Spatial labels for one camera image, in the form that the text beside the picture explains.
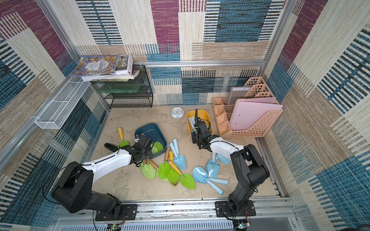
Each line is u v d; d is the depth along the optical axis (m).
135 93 1.15
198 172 0.83
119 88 0.94
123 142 0.99
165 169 0.87
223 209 0.73
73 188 0.43
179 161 0.90
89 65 0.81
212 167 0.86
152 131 1.05
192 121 1.07
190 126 1.05
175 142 0.96
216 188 0.79
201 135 0.72
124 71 0.81
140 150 0.70
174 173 0.85
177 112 1.14
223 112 1.05
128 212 0.73
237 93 1.05
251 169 0.46
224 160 0.90
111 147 0.96
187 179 0.83
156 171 0.86
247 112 0.89
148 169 0.86
